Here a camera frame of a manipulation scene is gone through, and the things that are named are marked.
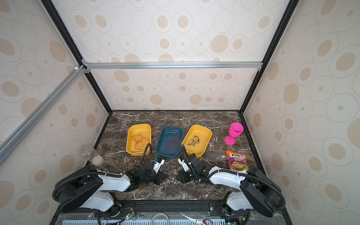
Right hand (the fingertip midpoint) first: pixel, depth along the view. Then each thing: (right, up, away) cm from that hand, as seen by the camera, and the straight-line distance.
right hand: (179, 177), depth 83 cm
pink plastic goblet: (+36, +28, +7) cm, 46 cm away
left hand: (-5, 0, 0) cm, 5 cm away
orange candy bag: (+36, +8, +5) cm, 38 cm away
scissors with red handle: (+12, -17, -13) cm, 25 cm away
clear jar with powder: (-52, +9, +5) cm, 53 cm away
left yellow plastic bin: (-27, +28, +22) cm, 44 cm away
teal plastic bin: (-12, +22, +19) cm, 32 cm away
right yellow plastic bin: (+18, +25, +20) cm, 37 cm away
